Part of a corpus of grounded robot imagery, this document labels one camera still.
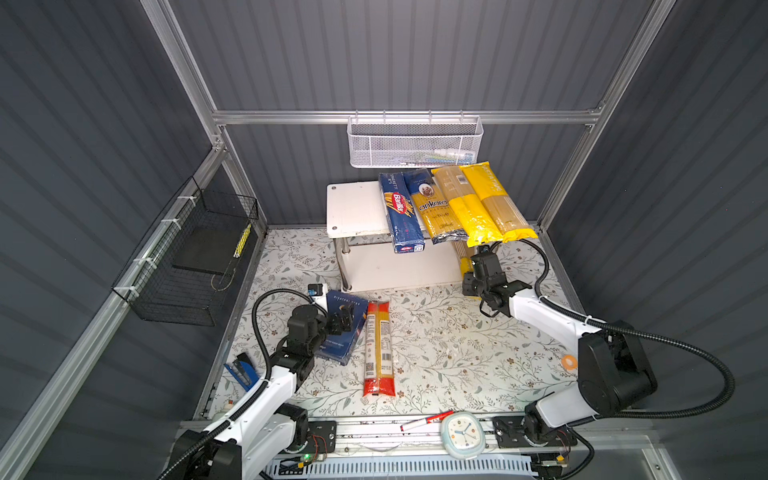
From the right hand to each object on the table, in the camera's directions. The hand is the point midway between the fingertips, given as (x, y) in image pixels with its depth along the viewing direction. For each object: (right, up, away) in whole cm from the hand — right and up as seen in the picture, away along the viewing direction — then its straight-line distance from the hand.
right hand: (476, 279), depth 91 cm
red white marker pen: (-18, -35, -16) cm, 42 cm away
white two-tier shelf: (-37, +12, +24) cm, 46 cm away
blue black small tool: (-67, -25, -9) cm, 73 cm away
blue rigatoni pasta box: (-38, -9, -15) cm, 42 cm away
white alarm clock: (-9, -36, -20) cm, 42 cm away
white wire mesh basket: (-18, +50, +20) cm, 57 cm away
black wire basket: (-78, +4, -20) cm, 80 cm away
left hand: (-42, -7, -7) cm, 43 cm away
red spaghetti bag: (-30, -27, -11) cm, 41 cm away
